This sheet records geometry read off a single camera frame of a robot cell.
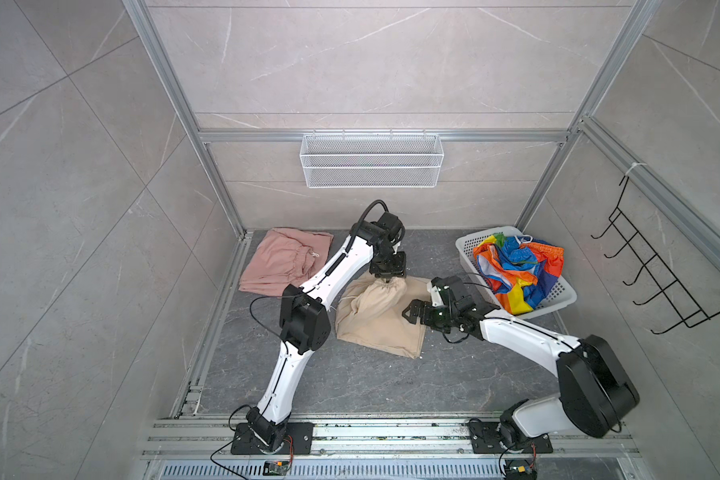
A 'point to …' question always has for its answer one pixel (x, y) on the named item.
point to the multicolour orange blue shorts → (519, 271)
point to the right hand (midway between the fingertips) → (412, 315)
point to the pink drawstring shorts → (285, 260)
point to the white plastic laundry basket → (469, 261)
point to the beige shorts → (370, 311)
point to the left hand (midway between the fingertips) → (401, 270)
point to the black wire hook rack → (686, 307)
